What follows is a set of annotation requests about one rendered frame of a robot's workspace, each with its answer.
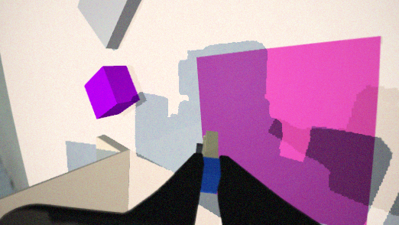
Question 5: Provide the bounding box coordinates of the beige panel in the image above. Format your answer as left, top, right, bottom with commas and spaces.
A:
0, 135, 130, 219

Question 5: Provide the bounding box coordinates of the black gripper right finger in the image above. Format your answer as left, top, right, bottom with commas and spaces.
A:
217, 155, 321, 225

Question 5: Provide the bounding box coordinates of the pink square zone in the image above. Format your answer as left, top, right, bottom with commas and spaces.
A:
196, 36, 381, 225

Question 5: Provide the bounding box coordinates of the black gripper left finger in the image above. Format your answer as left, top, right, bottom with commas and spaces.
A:
0, 153, 204, 225

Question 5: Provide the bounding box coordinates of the purple cube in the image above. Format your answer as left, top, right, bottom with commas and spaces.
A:
84, 66, 139, 119

